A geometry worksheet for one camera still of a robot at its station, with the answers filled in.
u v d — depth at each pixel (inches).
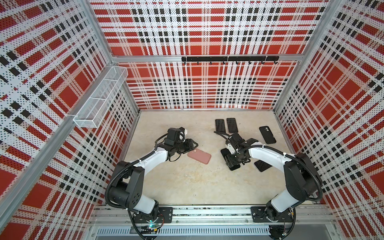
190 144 32.2
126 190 17.1
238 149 26.2
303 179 17.6
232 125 44.3
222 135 33.1
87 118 26.6
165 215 29.1
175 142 29.0
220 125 44.2
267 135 42.3
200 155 38.3
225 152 36.8
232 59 35.0
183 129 33.3
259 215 28.7
